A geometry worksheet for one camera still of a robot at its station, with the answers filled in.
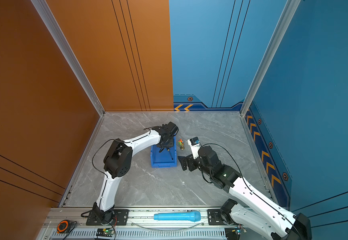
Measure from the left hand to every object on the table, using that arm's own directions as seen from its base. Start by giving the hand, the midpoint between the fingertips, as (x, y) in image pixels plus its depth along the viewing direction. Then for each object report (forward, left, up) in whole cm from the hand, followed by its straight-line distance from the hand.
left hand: (169, 142), depth 99 cm
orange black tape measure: (-47, +46, 0) cm, 66 cm away
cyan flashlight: (-42, -15, +1) cm, 45 cm away
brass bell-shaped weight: (-3, -9, 0) cm, 10 cm away
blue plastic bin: (-10, +3, -5) cm, 11 cm away
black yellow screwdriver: (-5, 0, -1) cm, 5 cm away
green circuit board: (-49, +27, -4) cm, 56 cm away
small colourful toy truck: (+1, -8, 0) cm, 8 cm away
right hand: (-18, -10, +17) cm, 27 cm away
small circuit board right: (-48, -36, -2) cm, 60 cm away
